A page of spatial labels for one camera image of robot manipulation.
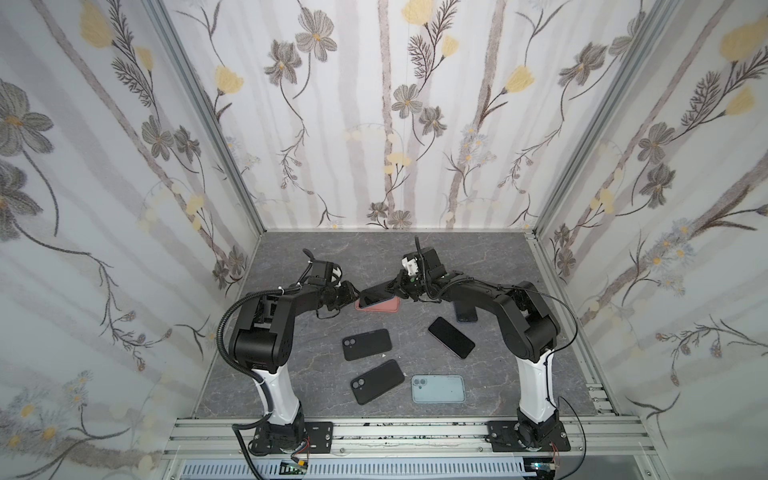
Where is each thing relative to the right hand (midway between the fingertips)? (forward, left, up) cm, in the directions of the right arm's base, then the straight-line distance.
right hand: (378, 278), depth 91 cm
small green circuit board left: (-48, +17, -12) cm, 52 cm away
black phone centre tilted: (-15, -27, -12) cm, 33 cm away
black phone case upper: (-17, +3, -12) cm, 21 cm away
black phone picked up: (+1, +1, -12) cm, 12 cm away
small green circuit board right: (-46, -42, -8) cm, 63 cm away
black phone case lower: (-27, -1, -12) cm, 30 cm away
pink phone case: (-4, -5, -9) cm, 11 cm away
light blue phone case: (-29, -18, -11) cm, 36 cm away
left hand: (+2, +8, -9) cm, 12 cm away
